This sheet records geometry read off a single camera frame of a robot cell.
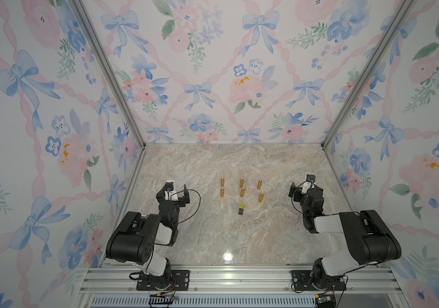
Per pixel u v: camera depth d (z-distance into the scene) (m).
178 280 0.74
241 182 1.00
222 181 1.00
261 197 0.93
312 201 0.72
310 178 0.80
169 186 0.76
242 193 0.96
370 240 0.46
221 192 0.95
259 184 0.98
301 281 0.73
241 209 0.88
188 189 1.01
